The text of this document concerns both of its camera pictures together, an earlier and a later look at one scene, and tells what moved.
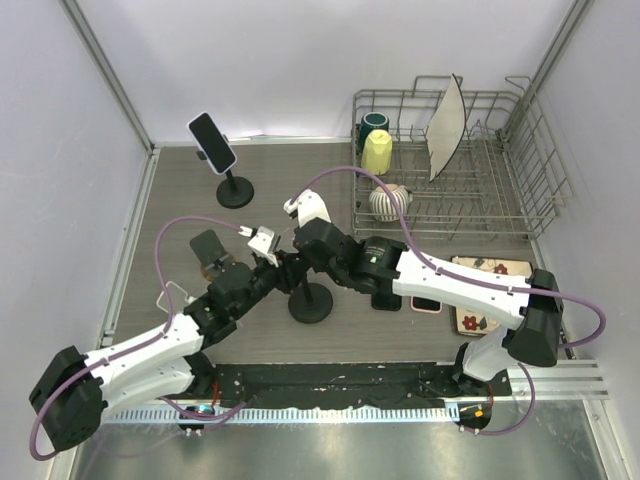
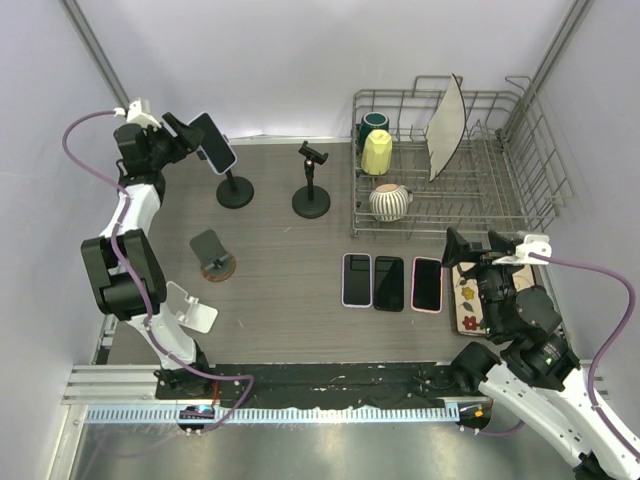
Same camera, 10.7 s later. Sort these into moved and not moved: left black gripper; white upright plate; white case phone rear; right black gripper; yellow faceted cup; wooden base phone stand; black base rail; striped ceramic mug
Moved: right black gripper; left black gripper
Not moved: white upright plate; yellow faceted cup; black base rail; striped ceramic mug; white case phone rear; wooden base phone stand
